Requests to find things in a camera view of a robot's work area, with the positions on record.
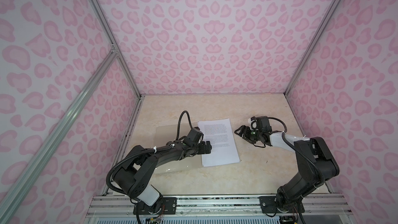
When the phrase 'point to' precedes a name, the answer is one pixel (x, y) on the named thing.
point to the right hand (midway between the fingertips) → (239, 132)
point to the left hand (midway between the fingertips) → (206, 147)
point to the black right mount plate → (268, 205)
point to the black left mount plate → (165, 206)
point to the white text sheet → (219, 134)
